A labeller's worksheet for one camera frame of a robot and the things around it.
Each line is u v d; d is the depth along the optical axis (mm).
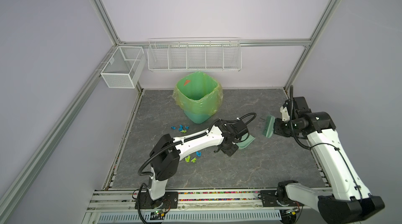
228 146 684
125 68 1013
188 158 866
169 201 725
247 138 668
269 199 740
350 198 369
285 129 627
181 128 988
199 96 822
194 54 992
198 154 883
